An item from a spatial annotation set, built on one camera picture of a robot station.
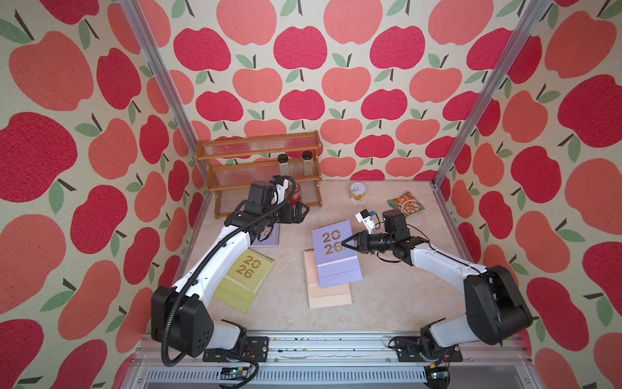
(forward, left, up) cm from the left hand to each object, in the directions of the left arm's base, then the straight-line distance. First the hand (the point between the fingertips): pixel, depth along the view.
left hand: (299, 211), depth 79 cm
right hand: (-8, -15, -10) cm, 20 cm away
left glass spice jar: (+24, +7, -1) cm, 25 cm away
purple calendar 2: (-12, -13, -13) cm, 22 cm away
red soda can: (+22, +2, -17) cm, 28 cm away
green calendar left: (-14, +21, -24) cm, 34 cm away
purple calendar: (-11, +9, +2) cm, 14 cm away
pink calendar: (-21, -7, -21) cm, 31 cm away
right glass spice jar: (+27, -3, -2) cm, 27 cm away
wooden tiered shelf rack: (+35, +5, -7) cm, 36 cm away
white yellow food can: (+27, -26, -18) cm, 42 cm away
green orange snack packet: (+21, -48, -19) cm, 56 cm away
